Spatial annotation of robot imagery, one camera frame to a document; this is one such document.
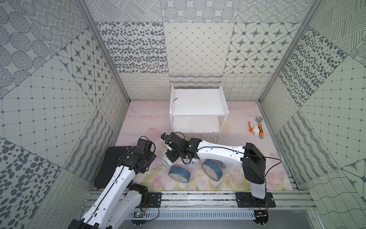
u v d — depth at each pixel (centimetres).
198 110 70
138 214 72
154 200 74
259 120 107
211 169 74
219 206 73
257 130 100
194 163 83
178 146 60
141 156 55
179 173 72
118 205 54
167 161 70
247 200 73
